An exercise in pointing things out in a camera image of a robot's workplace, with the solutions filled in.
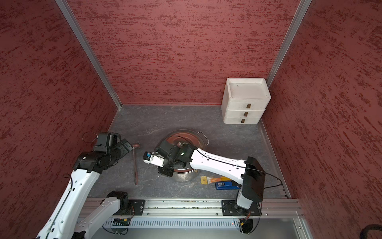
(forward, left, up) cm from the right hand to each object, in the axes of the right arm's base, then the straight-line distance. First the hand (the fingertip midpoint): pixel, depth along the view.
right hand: (162, 170), depth 71 cm
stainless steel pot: (-2, -12, 0) cm, 13 cm away
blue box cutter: (-5, -33, -11) cm, 35 cm away
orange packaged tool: (0, -22, -15) cm, 27 cm away
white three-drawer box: (+41, -49, +7) cm, 64 cm away
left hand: (+8, +20, +3) cm, 22 cm away
